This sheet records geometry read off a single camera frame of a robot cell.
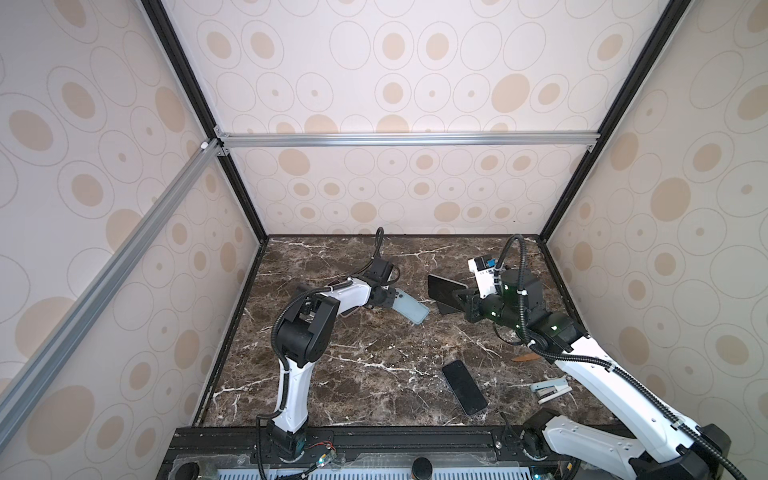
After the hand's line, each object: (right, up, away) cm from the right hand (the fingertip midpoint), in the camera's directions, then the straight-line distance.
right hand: (457, 292), depth 74 cm
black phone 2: (+4, -28, +9) cm, 29 cm away
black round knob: (-10, -36, -11) cm, 39 cm away
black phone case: (+1, -8, +25) cm, 27 cm away
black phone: (-4, 0, -1) cm, 4 cm away
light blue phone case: (-10, -8, +26) cm, 29 cm away
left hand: (-15, -3, +27) cm, 31 cm away
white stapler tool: (+26, -28, +7) cm, 39 cm away
